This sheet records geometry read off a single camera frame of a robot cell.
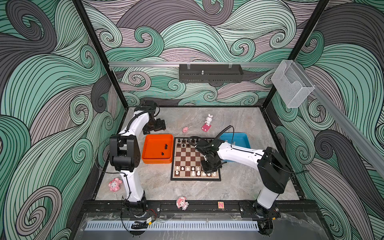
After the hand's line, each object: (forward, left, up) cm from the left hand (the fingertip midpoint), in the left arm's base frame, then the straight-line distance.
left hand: (157, 128), depth 93 cm
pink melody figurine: (-40, -17, -7) cm, 44 cm away
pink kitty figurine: (-32, +19, -8) cm, 38 cm away
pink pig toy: (+6, -17, -9) cm, 20 cm away
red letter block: (-41, -37, -9) cm, 56 cm away
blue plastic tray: (+1, -56, -11) cm, 58 cm away
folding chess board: (-19, -19, -9) cm, 28 cm away
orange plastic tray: (-10, 0, -10) cm, 14 cm away
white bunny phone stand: (+10, -33, -9) cm, 36 cm away
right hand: (-25, -31, -8) cm, 40 cm away
